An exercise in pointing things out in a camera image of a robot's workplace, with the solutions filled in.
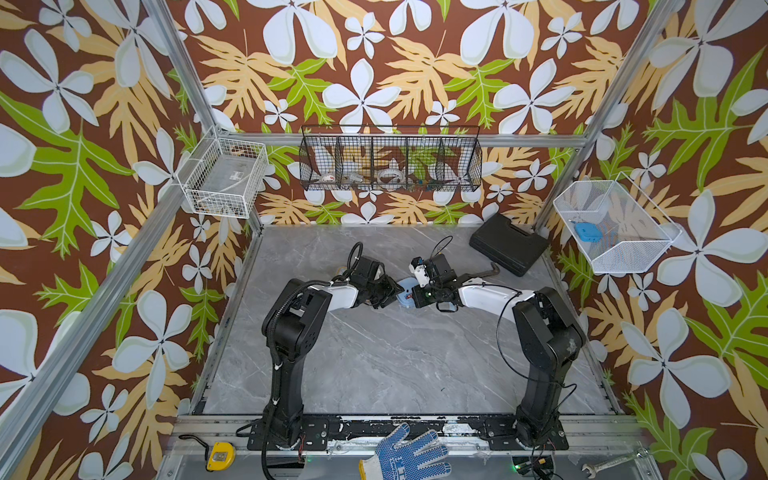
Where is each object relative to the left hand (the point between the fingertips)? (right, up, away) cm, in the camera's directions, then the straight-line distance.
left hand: (405, 287), depth 98 cm
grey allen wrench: (+33, +5, +10) cm, 35 cm away
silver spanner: (+42, -40, -28) cm, 65 cm away
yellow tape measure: (-46, -37, -28) cm, 65 cm away
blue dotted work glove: (-2, -39, -27) cm, 48 cm away
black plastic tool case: (+40, +14, +14) cm, 45 cm away
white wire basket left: (-54, +34, -13) cm, 65 cm away
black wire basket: (-3, +43, 0) cm, 43 cm away
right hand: (+2, -2, -1) cm, 3 cm away
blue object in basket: (+51, +17, -14) cm, 56 cm away
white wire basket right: (+58, +19, -15) cm, 63 cm away
